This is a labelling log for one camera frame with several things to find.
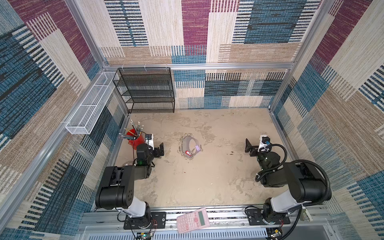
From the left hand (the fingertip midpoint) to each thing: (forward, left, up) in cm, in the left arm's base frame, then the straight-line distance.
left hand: (155, 143), depth 94 cm
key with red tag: (-4, -20, -6) cm, 21 cm away
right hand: (-2, -61, +4) cm, 61 cm away
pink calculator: (-41, -23, -6) cm, 47 cm away
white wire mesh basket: (-6, +27, +27) cm, 39 cm away
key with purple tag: (0, -26, -7) cm, 27 cm away
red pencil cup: (-1, +11, +6) cm, 12 cm away
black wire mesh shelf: (+38, +10, +13) cm, 41 cm away
